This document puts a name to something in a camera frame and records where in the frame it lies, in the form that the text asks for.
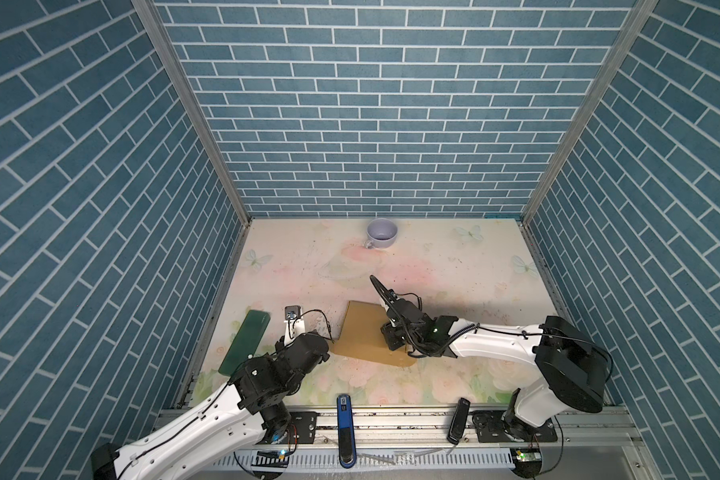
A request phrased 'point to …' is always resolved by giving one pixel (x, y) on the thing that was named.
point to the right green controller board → (528, 458)
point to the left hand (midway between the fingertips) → (315, 336)
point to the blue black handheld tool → (346, 438)
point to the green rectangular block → (245, 341)
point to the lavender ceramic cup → (381, 233)
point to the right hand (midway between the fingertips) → (381, 326)
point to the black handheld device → (458, 420)
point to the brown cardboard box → (361, 338)
